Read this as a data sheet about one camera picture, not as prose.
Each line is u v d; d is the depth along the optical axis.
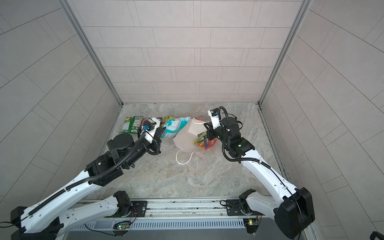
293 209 0.37
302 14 0.73
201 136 0.88
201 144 0.84
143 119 1.03
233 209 0.71
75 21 0.76
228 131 0.54
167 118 1.04
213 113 0.63
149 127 0.48
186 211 0.71
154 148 0.54
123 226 0.64
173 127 0.61
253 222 0.69
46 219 0.38
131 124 0.99
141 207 0.71
